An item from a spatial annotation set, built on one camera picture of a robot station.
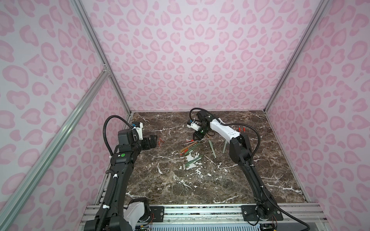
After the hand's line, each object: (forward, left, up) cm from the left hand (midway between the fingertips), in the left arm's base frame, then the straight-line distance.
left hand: (149, 135), depth 79 cm
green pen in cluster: (+3, -23, -22) cm, 32 cm away
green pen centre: (+4, -37, -21) cm, 43 cm away
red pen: (+19, -59, -22) cm, 66 cm away
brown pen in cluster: (+4, -21, -21) cm, 30 cm away
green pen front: (-6, -23, -22) cm, 32 cm away
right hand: (+14, -28, -20) cm, 37 cm away
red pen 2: (0, -18, -21) cm, 28 cm away
